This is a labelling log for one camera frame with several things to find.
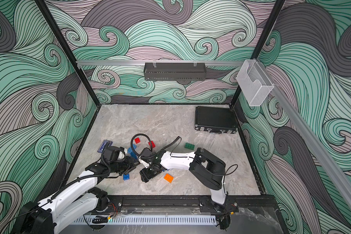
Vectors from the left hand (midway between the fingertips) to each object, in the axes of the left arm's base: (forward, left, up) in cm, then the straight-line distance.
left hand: (139, 163), depth 81 cm
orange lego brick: (-6, -17, -6) cm, 19 cm away
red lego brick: (+15, -6, -5) cm, 17 cm away
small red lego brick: (+19, +5, -6) cm, 20 cm away
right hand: (-7, -3, -6) cm, 10 cm away
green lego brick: (+15, -30, -6) cm, 34 cm away
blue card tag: (+15, +26, -6) cm, 31 cm away
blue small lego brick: (-6, +7, -5) cm, 11 cm away
